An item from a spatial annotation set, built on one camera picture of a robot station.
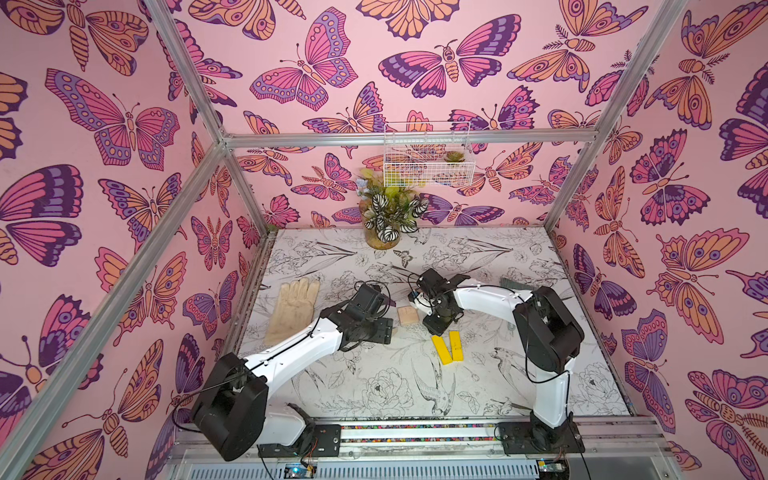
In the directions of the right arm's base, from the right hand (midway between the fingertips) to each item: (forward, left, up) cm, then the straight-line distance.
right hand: (437, 321), depth 95 cm
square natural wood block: (+1, +9, +1) cm, 9 cm away
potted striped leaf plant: (+30, +16, +20) cm, 40 cm away
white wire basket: (+48, +2, +26) cm, 54 cm away
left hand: (-6, +16, +8) cm, 19 cm away
